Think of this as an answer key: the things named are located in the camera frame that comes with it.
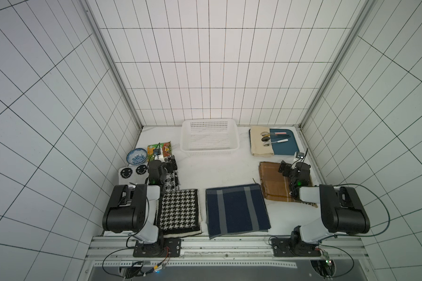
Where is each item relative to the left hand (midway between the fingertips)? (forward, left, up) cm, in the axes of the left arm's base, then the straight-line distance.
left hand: (165, 159), depth 95 cm
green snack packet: (+8, +2, -4) cm, 9 cm away
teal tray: (+13, -74, -6) cm, 76 cm away
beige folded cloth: (+12, -54, -5) cm, 56 cm away
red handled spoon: (+24, -61, -4) cm, 66 cm away
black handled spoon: (+21, -62, -5) cm, 66 cm away
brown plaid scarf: (-14, -59, -3) cm, 61 cm away
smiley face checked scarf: (-9, +16, -3) cm, 18 cm away
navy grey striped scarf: (-25, -38, -5) cm, 46 cm away
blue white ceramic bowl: (+5, +19, -5) cm, 21 cm away
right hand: (0, -67, 0) cm, 67 cm away
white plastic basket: (+22, -24, -6) cm, 33 cm away
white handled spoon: (+17, -62, -6) cm, 65 cm away
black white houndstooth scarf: (-28, -11, -3) cm, 30 cm away
